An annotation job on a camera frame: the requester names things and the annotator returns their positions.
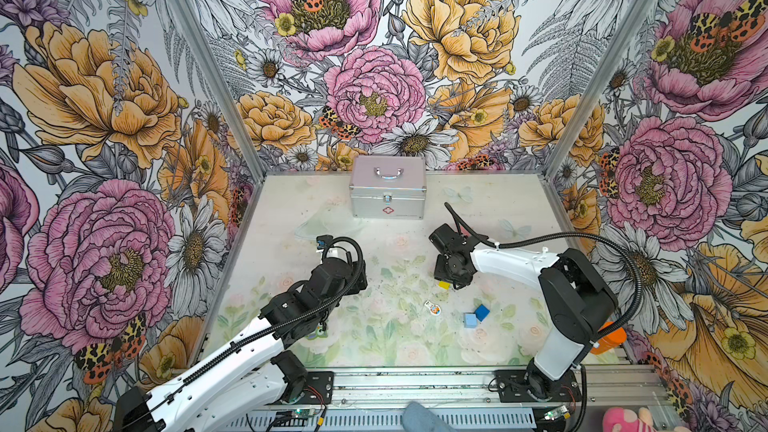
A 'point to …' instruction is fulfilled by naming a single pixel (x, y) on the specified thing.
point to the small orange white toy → (434, 309)
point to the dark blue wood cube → (481, 312)
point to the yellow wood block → (444, 285)
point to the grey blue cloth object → (417, 418)
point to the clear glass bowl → (330, 222)
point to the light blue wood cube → (470, 321)
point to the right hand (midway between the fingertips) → (445, 285)
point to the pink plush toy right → (621, 419)
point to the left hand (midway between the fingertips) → (350, 274)
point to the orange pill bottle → (610, 341)
